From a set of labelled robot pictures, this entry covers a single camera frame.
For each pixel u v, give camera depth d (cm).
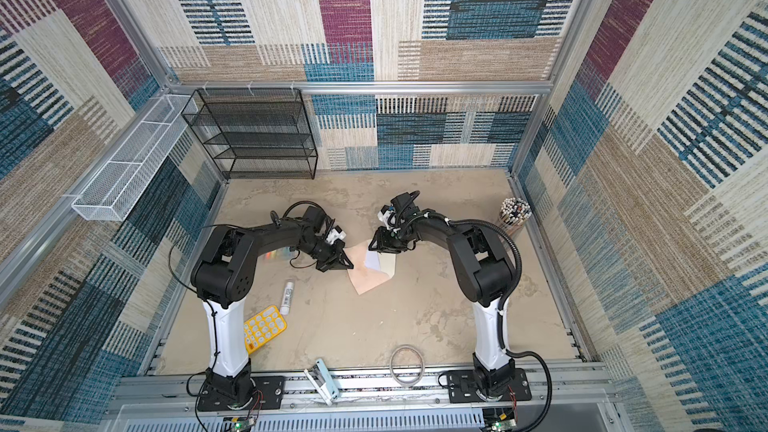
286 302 87
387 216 92
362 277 92
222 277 54
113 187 72
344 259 93
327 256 87
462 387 73
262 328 83
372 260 96
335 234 95
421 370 76
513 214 85
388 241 86
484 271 54
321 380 73
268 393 73
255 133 110
